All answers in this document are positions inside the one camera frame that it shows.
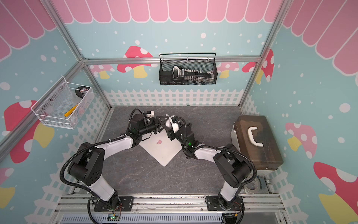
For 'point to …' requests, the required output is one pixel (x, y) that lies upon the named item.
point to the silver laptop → (160, 146)
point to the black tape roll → (81, 91)
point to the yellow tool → (69, 112)
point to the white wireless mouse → (169, 123)
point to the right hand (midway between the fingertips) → (167, 124)
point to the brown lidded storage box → (254, 136)
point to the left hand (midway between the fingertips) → (169, 122)
